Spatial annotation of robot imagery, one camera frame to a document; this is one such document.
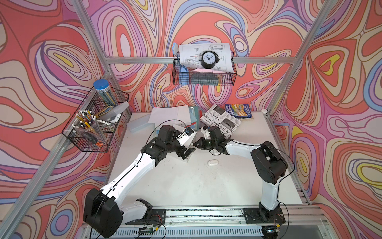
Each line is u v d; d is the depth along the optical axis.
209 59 0.80
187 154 0.69
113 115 0.72
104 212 0.38
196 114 1.15
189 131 0.65
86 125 0.58
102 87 0.70
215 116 1.08
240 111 1.15
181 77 0.80
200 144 0.82
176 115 1.08
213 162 0.91
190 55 0.84
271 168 0.51
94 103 0.76
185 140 0.67
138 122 1.12
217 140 0.75
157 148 0.57
